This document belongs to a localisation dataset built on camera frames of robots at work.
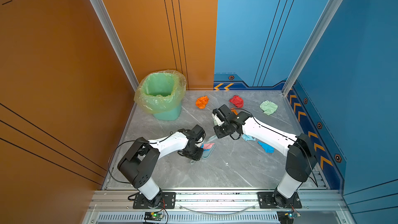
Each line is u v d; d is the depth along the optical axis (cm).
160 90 103
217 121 76
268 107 109
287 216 70
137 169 46
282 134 49
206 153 88
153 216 71
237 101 112
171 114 97
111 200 75
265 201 72
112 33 87
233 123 60
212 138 83
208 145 91
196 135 72
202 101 112
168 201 74
